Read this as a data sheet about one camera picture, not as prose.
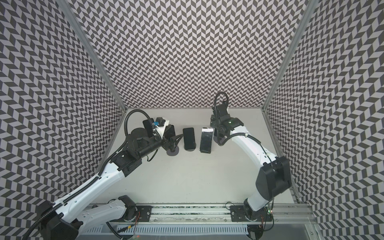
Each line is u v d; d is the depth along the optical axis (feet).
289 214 2.48
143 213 2.38
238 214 2.40
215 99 2.04
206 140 2.93
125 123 1.65
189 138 2.87
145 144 1.83
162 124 1.93
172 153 3.08
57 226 1.19
